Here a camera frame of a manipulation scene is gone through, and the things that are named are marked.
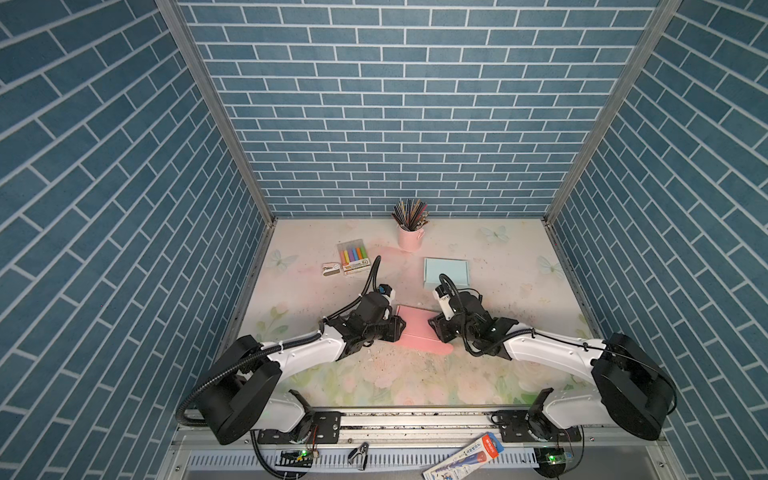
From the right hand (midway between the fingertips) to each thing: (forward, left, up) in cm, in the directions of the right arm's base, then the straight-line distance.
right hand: (431, 316), depth 87 cm
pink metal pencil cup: (+31, +8, -1) cm, 32 cm away
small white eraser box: (+17, +35, -3) cm, 39 cm away
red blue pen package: (-33, -9, -6) cm, 35 cm away
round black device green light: (-31, -30, -8) cm, 44 cm away
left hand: (-3, +8, -1) cm, 9 cm away
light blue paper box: (+21, -9, -4) cm, 23 cm away
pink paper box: (-6, +4, +1) cm, 7 cm away
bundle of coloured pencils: (+36, +8, +7) cm, 37 cm away
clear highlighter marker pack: (+24, +29, -5) cm, 38 cm away
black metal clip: (-33, +16, -5) cm, 37 cm away
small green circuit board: (-36, +32, -8) cm, 49 cm away
